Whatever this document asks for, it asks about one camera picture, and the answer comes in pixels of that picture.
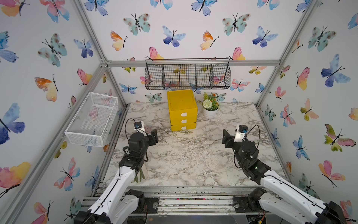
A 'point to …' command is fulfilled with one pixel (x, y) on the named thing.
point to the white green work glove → (138, 178)
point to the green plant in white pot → (210, 105)
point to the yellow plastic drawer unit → (183, 109)
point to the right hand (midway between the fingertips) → (235, 129)
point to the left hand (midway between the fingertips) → (152, 131)
